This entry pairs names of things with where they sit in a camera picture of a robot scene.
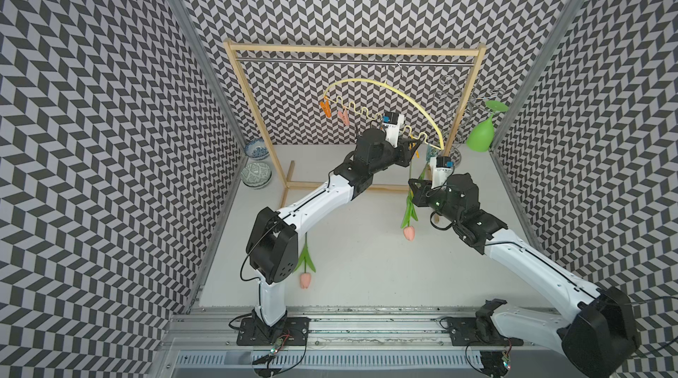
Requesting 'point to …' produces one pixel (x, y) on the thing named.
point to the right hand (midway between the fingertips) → (409, 185)
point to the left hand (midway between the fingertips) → (419, 143)
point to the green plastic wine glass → (481, 136)
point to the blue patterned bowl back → (257, 149)
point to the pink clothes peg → (344, 116)
